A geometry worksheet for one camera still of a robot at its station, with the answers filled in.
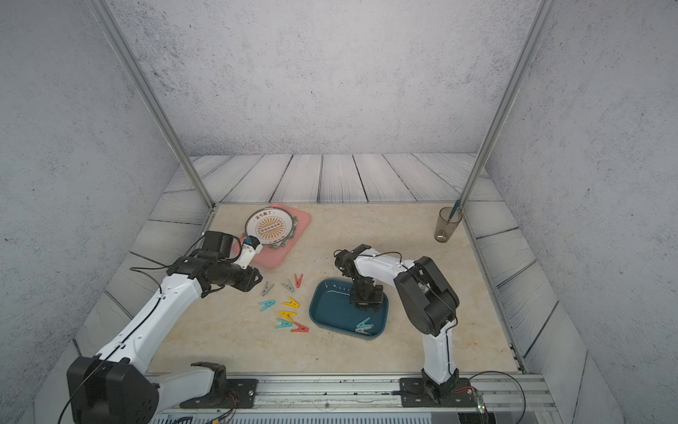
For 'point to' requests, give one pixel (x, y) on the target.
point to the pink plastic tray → (273, 257)
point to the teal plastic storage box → (331, 311)
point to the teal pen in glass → (455, 209)
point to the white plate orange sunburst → (270, 224)
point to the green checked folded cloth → (290, 236)
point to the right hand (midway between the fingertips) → (368, 310)
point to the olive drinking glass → (443, 232)
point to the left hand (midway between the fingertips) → (259, 275)
